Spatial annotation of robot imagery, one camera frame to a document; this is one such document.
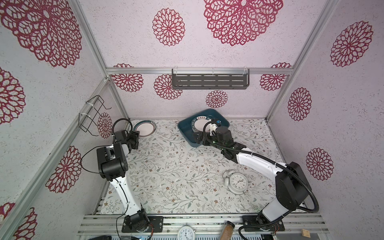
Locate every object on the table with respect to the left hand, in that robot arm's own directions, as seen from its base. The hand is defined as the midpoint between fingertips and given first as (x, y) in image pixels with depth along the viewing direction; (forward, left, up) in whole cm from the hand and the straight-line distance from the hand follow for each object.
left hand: (139, 137), depth 106 cm
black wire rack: (-11, +17, +28) cm, 34 cm away
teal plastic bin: (+5, -33, -2) cm, 34 cm away
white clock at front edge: (-58, -34, +1) cm, 67 cm away
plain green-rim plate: (+11, -2, -3) cm, 12 cm away
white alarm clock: (-35, -62, +1) cm, 72 cm away
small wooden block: (-58, -92, -2) cm, 109 cm away
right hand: (-13, -41, +20) cm, 48 cm away
